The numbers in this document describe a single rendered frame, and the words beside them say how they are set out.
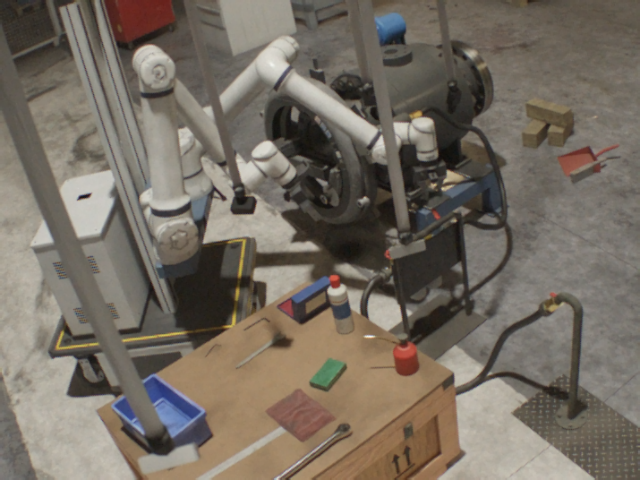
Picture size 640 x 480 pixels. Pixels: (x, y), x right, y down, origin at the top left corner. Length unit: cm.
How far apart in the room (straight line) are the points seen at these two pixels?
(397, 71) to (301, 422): 192
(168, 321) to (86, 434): 66
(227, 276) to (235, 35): 422
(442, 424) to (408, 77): 178
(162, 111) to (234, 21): 480
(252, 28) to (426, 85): 390
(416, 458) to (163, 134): 139
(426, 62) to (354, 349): 170
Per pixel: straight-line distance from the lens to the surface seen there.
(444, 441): 262
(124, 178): 293
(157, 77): 244
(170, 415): 255
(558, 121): 468
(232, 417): 246
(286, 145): 359
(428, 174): 304
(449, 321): 334
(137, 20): 860
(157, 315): 328
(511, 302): 342
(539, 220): 395
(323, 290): 271
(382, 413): 234
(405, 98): 356
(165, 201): 261
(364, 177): 330
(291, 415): 239
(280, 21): 747
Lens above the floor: 218
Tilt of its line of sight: 33 degrees down
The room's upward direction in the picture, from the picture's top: 13 degrees counter-clockwise
